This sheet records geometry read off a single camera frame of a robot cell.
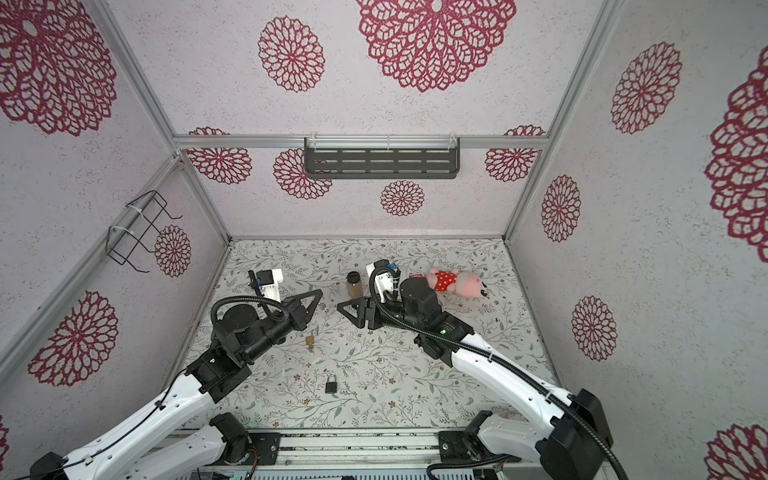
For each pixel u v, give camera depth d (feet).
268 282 2.01
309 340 3.02
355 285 3.19
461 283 3.23
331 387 2.74
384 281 2.06
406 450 2.46
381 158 3.26
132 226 2.50
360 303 1.98
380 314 2.02
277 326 1.95
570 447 1.24
